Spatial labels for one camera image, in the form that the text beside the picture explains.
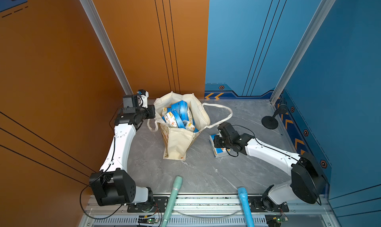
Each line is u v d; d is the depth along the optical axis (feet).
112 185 1.33
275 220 2.27
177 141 2.59
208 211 2.38
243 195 2.42
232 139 2.10
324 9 2.42
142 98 2.31
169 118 2.54
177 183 2.54
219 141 2.48
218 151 2.78
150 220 2.29
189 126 2.78
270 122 3.46
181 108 2.85
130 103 1.94
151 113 2.30
